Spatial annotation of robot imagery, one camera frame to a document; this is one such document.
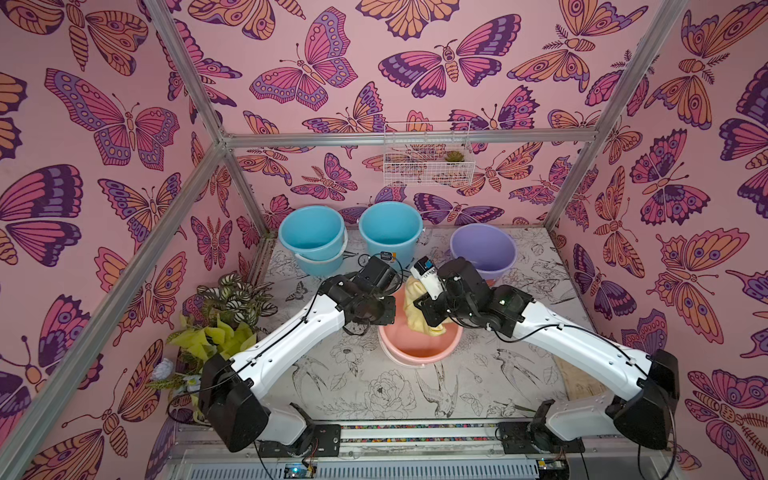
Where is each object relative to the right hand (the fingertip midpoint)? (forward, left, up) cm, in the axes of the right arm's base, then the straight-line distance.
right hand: (417, 298), depth 75 cm
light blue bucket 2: (+33, +8, -8) cm, 35 cm away
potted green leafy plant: (-5, +49, -4) cm, 50 cm away
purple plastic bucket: (+23, -24, -7) cm, 34 cm away
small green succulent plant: (+44, -12, +12) cm, 48 cm away
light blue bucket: (+31, +33, -10) cm, 46 cm away
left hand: (-1, +6, -5) cm, 8 cm away
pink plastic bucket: (-2, +4, -21) cm, 21 cm away
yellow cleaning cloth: (-4, 0, -3) cm, 5 cm away
